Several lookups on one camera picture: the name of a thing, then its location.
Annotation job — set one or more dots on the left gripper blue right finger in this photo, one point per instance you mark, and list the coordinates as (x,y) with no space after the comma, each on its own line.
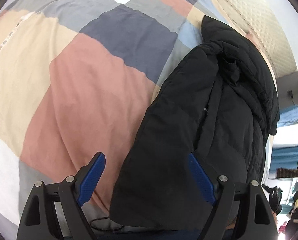
(254,219)

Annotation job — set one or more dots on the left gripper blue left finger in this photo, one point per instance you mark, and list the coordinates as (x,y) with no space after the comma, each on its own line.
(39,218)

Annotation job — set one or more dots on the plaid checkered duvet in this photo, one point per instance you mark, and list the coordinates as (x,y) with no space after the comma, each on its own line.
(76,77)

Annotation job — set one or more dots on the black puffer jacket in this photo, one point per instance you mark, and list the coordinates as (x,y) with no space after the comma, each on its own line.
(220,103)

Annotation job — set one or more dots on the wall power socket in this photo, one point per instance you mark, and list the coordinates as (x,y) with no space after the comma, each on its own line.
(290,94)

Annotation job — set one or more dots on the cream quilted headboard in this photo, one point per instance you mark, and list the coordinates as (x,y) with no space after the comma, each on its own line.
(257,19)

